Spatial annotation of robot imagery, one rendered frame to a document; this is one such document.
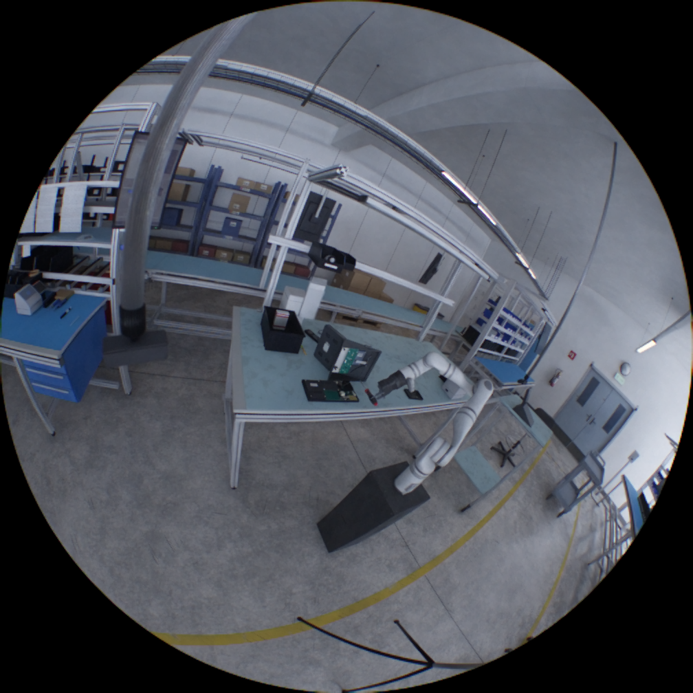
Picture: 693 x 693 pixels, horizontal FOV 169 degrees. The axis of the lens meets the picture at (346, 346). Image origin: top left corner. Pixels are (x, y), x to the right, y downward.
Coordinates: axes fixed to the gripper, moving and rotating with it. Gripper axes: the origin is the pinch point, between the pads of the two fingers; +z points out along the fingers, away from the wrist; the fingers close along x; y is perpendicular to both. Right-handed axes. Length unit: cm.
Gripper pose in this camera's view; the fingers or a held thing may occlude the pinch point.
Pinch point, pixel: (370, 400)
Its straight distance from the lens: 104.3
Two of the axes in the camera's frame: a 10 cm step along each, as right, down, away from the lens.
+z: -8.8, 4.5, -1.4
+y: -4.0, -5.6, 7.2
